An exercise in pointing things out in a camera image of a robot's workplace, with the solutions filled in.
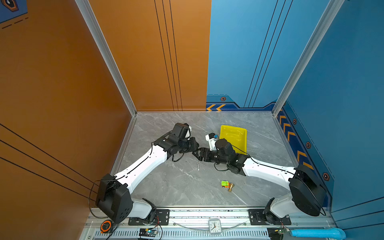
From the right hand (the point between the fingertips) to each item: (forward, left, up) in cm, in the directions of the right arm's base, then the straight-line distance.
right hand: (196, 153), depth 78 cm
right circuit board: (-33, -39, -18) cm, 54 cm away
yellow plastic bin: (+22, -28, -16) cm, 39 cm away
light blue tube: (-33, -63, -14) cm, 73 cm away
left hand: (+5, -2, +2) cm, 6 cm away
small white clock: (-30, -9, -15) cm, 35 cm away
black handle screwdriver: (0, -1, -15) cm, 15 cm away
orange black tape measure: (-31, +42, -12) cm, 53 cm away
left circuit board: (-33, +23, -17) cm, 44 cm away
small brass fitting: (-11, -20, -16) cm, 28 cm away
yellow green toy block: (-11, -16, -14) cm, 24 cm away
